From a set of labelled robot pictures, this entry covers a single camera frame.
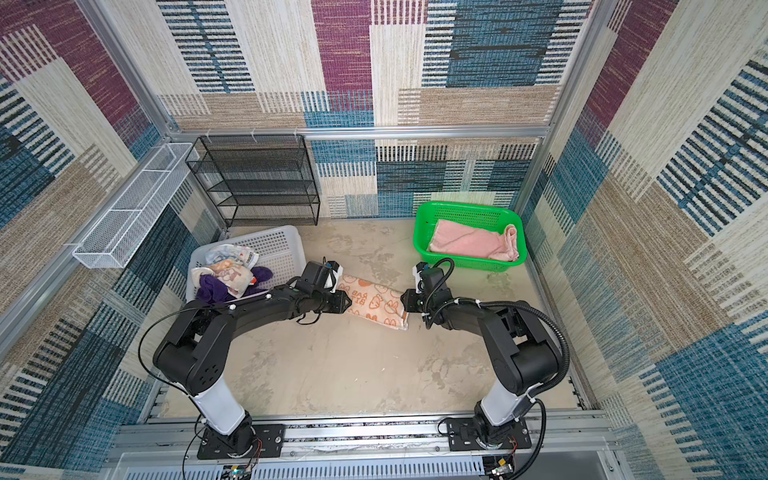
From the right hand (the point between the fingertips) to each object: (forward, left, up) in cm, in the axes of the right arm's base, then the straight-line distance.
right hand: (405, 300), depth 95 cm
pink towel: (+26, -21, -1) cm, 33 cm away
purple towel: (+1, +57, +8) cm, 58 cm away
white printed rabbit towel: (+12, +56, +5) cm, 57 cm away
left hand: (0, +17, +2) cm, 17 cm away
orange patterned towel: (-1, +10, +1) cm, 10 cm away
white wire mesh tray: (-1, +70, +32) cm, 77 cm away
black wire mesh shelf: (+43, +51, +15) cm, 68 cm away
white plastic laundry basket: (+22, +43, +1) cm, 48 cm away
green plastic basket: (+33, -36, +2) cm, 49 cm away
